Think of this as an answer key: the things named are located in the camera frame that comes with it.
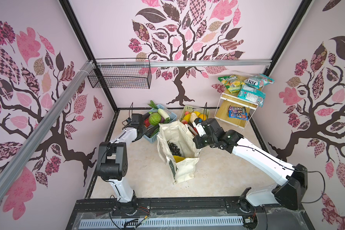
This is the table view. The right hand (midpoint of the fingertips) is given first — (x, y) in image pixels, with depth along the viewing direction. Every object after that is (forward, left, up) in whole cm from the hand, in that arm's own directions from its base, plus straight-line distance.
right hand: (193, 137), depth 77 cm
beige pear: (+28, -3, -14) cm, 31 cm away
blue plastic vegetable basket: (+30, +13, -16) cm, 36 cm away
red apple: (+21, +4, -12) cm, 25 cm away
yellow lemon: (-6, +9, -14) cm, 17 cm away
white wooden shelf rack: (+24, -30, -4) cm, 39 cm away
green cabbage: (+23, +25, -10) cm, 35 cm away
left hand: (+14, +33, -14) cm, 38 cm away
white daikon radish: (+33, +20, -15) cm, 41 cm away
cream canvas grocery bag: (+6, +7, -6) cm, 11 cm away
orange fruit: (+2, -4, +14) cm, 15 cm away
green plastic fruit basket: (+38, -1, -16) cm, 41 cm away
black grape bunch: (+2, +11, -18) cm, 21 cm away
